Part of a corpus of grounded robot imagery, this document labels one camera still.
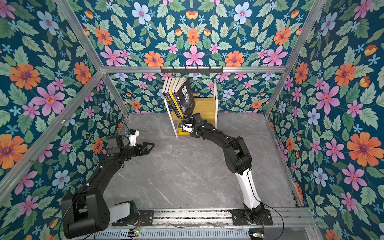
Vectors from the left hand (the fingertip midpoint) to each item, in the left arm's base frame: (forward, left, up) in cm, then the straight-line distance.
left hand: (148, 141), depth 83 cm
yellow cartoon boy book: (+14, -16, +18) cm, 28 cm away
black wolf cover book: (+18, -21, +17) cm, 32 cm away
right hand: (+17, -26, -8) cm, 32 cm away
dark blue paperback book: (+14, -14, +19) cm, 27 cm away
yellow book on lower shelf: (+14, -17, -12) cm, 25 cm away
